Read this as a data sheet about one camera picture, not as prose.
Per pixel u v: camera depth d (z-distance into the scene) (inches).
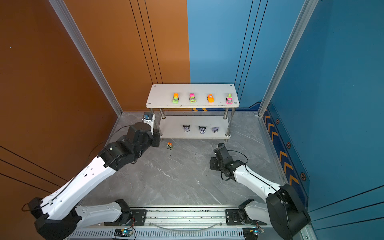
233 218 28.5
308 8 27.5
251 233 27.6
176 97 30.4
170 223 28.8
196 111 48.9
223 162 25.8
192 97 30.3
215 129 38.0
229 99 29.8
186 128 38.0
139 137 19.3
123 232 27.9
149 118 22.7
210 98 30.3
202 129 37.7
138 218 29.0
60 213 15.3
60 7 27.4
